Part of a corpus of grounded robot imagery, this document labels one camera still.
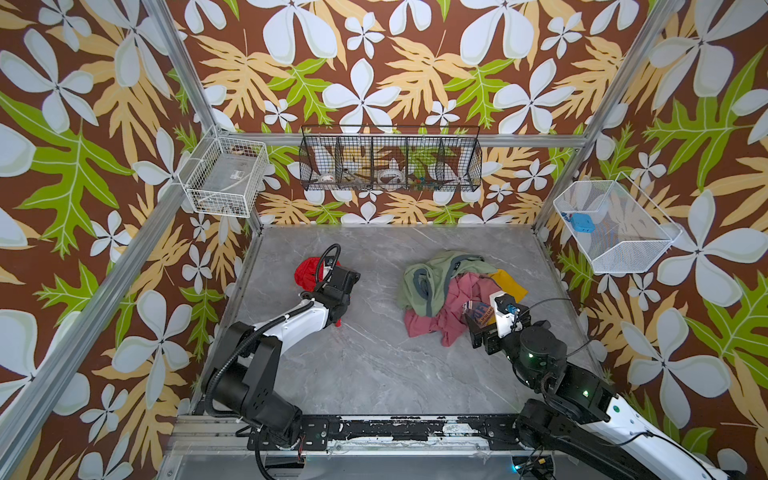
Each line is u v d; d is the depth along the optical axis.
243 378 0.44
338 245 0.75
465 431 0.75
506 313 0.57
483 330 0.62
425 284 0.82
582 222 0.86
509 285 1.04
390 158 0.98
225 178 0.86
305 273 0.95
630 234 0.78
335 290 0.71
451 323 0.86
